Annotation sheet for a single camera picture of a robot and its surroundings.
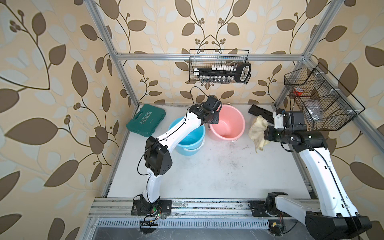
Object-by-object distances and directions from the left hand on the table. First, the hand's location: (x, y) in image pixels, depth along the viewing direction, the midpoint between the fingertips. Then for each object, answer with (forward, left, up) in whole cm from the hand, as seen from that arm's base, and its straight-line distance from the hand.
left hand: (212, 115), depth 84 cm
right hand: (-14, -26, +3) cm, 29 cm away
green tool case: (+10, +44, -19) cm, 49 cm away
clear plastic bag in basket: (-7, -50, +10) cm, 51 cm away
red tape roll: (+8, -47, +11) cm, 49 cm away
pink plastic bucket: (+6, -15, -16) cm, 23 cm away
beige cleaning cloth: (-12, -23, 0) cm, 25 cm away
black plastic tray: (+23, -37, -21) cm, 49 cm away
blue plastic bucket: (-15, +11, -5) cm, 19 cm away
